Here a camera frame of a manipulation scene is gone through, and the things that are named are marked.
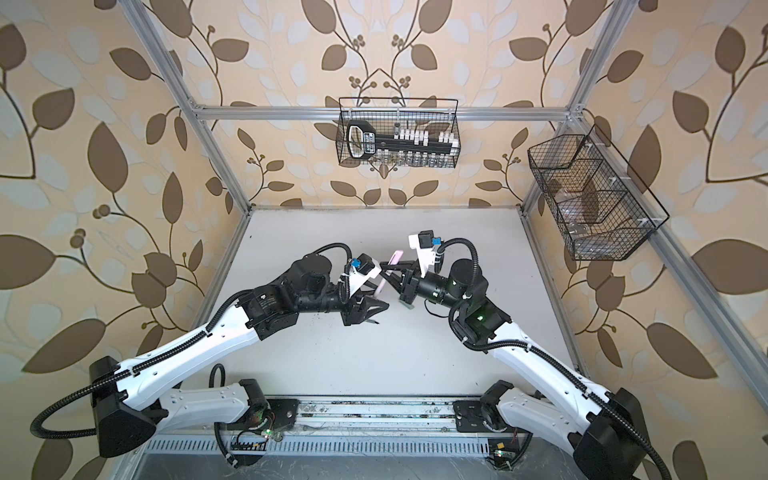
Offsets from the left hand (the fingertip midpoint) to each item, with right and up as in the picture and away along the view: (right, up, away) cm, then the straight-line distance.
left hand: (385, 295), depth 66 cm
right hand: (-1, +6, -2) cm, 6 cm away
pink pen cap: (+2, +9, -4) cm, 10 cm away
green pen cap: (+6, -9, +27) cm, 29 cm away
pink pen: (-1, +2, 0) cm, 2 cm away
